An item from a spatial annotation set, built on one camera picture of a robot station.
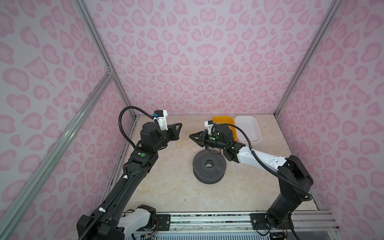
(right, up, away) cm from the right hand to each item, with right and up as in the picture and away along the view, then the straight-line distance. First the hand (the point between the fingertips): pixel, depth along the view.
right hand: (190, 136), depth 75 cm
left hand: (-3, +7, -5) cm, 9 cm away
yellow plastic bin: (+25, +10, +36) cm, 45 cm away
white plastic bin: (+45, +7, +41) cm, 61 cm away
